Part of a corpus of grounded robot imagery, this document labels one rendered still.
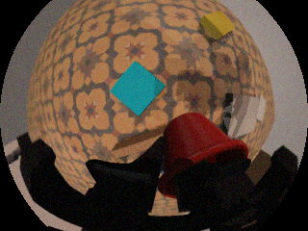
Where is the yellow rectangular block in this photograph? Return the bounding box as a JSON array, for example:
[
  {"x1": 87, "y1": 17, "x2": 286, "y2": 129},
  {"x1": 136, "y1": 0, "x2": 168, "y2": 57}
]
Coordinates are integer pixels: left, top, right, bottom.
[{"x1": 199, "y1": 12, "x2": 236, "y2": 39}]

